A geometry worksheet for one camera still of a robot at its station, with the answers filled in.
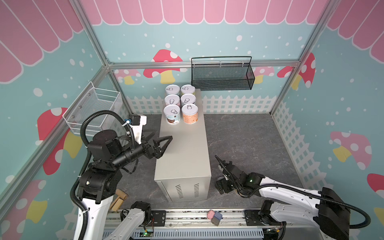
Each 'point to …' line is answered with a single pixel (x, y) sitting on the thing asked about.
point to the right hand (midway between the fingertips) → (220, 183)
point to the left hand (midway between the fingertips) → (164, 138)
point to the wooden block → (118, 202)
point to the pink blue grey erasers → (215, 217)
